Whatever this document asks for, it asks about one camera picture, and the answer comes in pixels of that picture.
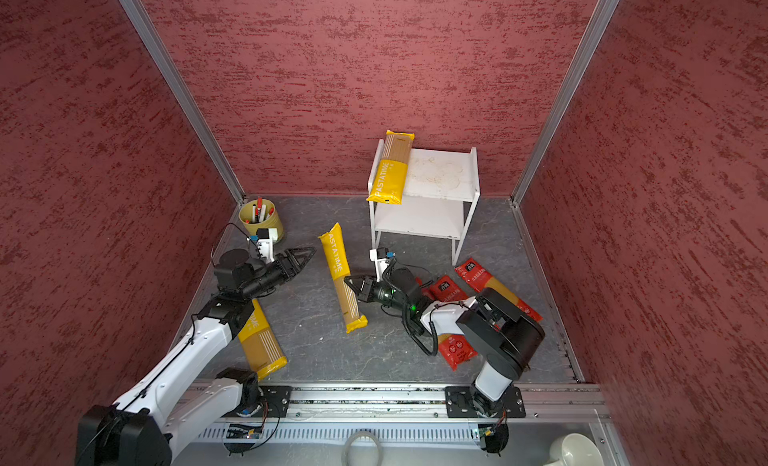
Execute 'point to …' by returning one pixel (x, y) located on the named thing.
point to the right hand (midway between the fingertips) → (342, 286)
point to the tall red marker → (259, 205)
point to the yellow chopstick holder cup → (249, 216)
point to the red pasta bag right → (478, 279)
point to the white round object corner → (574, 449)
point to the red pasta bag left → (454, 349)
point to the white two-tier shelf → (441, 191)
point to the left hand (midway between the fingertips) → (314, 258)
